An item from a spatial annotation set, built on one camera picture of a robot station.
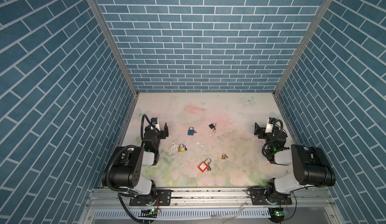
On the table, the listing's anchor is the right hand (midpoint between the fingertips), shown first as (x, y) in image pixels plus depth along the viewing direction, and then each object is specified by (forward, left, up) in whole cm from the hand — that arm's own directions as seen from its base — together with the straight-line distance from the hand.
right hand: (263, 122), depth 91 cm
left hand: (-6, +64, +1) cm, 64 cm away
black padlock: (+1, +31, -10) cm, 33 cm away
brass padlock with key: (-17, +49, -10) cm, 53 cm away
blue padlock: (-4, +45, -9) cm, 46 cm away
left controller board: (-50, +59, -11) cm, 78 cm away
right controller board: (-45, -1, -11) cm, 47 cm away
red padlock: (-27, +35, -8) cm, 45 cm away
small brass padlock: (-19, +23, -11) cm, 32 cm away
